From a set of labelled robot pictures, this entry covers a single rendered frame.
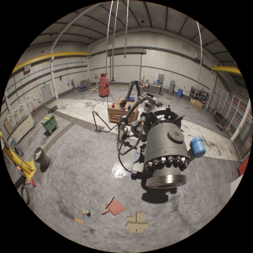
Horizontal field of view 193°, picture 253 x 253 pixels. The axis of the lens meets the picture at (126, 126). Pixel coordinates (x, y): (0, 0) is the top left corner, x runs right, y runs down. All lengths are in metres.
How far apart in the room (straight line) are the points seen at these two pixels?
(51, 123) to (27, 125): 2.78
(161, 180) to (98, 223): 1.29
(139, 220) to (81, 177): 1.25
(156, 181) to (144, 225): 0.87
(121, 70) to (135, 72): 1.90
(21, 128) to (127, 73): 10.98
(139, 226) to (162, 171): 0.94
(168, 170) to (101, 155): 1.31
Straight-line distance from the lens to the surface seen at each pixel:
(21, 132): 5.84
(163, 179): 0.72
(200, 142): 0.86
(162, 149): 0.77
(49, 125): 3.09
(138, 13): 9.88
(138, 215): 1.41
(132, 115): 2.04
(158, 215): 1.62
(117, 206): 1.45
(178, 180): 0.75
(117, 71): 10.58
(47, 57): 10.85
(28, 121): 5.51
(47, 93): 10.54
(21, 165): 2.87
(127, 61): 10.22
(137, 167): 1.24
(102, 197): 1.47
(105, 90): 4.72
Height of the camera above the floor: 1.42
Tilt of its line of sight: 40 degrees down
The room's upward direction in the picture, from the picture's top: 2 degrees clockwise
